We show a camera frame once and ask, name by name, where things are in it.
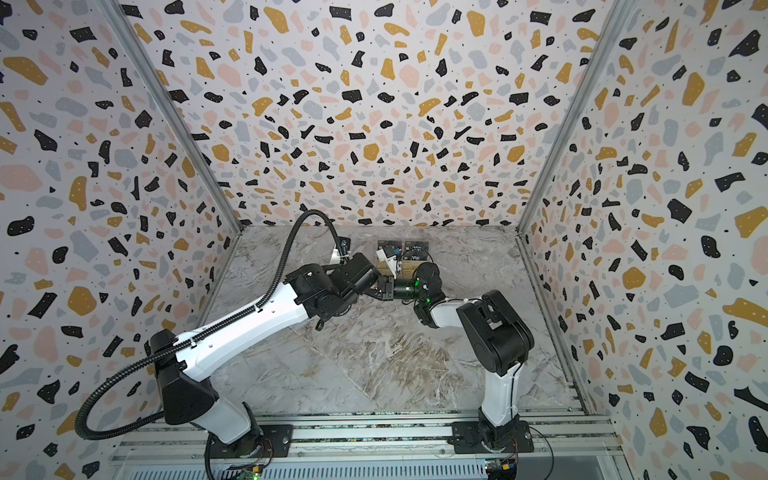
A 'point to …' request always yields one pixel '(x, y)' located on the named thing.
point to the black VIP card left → (391, 248)
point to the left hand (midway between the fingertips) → (345, 276)
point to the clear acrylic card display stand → (399, 261)
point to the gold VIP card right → (409, 267)
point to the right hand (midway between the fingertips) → (358, 288)
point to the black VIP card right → (416, 250)
